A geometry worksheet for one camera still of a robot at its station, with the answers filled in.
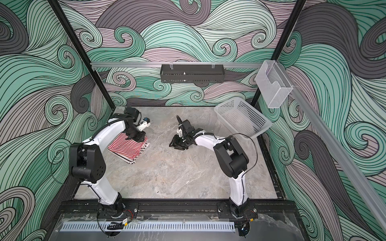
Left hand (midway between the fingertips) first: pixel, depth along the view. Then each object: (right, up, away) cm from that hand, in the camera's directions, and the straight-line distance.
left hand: (140, 137), depth 89 cm
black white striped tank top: (+1, -7, +7) cm, 10 cm away
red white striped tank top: (-8, -8, +3) cm, 11 cm away
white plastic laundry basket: (+68, +12, +24) cm, 73 cm away
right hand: (+18, -6, 0) cm, 19 cm away
